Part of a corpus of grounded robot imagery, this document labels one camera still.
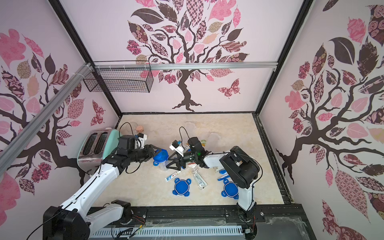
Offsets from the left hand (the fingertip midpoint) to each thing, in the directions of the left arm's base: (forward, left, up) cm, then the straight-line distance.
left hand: (158, 154), depth 80 cm
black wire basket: (+47, +25, +19) cm, 57 cm away
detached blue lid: (-13, -12, -16) cm, 23 cm away
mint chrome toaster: (+5, +35, +3) cm, 36 cm away
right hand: (-3, -5, -4) cm, 7 cm away
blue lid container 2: (+17, -33, -12) cm, 39 cm away
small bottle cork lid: (+22, +17, -5) cm, 28 cm away
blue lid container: (-2, -1, -2) cm, 3 cm away
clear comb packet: (-9, -22, -15) cm, 28 cm away
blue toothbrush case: (-4, -37, -15) cm, 40 cm away
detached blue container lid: (-14, -40, -16) cm, 45 cm away
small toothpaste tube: (-6, -6, -15) cm, 17 cm away
